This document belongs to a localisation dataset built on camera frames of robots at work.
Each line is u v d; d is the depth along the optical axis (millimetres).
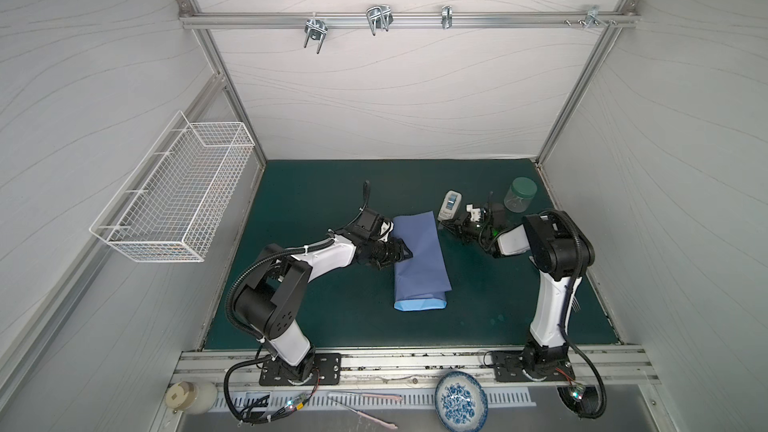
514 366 735
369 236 722
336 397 703
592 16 765
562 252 548
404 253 819
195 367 755
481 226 901
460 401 689
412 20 793
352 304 822
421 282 816
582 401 724
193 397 634
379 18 766
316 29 793
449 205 1034
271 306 452
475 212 975
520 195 991
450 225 972
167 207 676
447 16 778
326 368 743
